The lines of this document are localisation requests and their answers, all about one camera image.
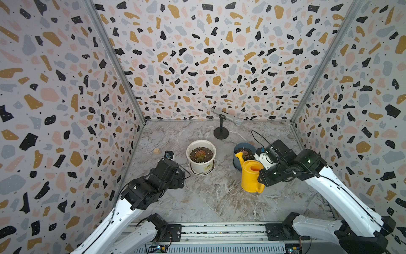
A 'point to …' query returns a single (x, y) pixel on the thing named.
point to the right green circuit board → (292, 248)
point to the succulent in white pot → (200, 155)
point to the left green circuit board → (159, 248)
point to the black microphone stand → (221, 133)
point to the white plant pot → (210, 148)
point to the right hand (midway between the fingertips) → (259, 179)
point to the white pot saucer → (204, 173)
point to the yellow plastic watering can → (250, 171)
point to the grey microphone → (238, 121)
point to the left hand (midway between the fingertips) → (175, 173)
